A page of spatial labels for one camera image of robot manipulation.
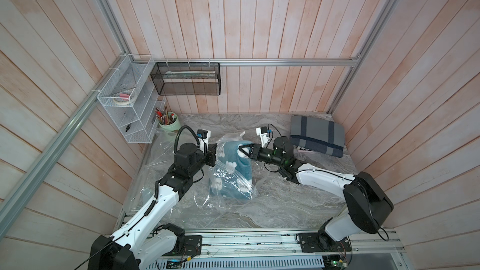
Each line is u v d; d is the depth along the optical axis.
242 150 0.76
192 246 0.73
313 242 0.73
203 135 0.65
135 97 0.75
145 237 0.45
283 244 0.76
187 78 1.02
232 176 0.73
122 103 0.73
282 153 0.63
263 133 0.75
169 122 0.98
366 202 0.44
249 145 0.76
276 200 0.86
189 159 0.58
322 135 0.98
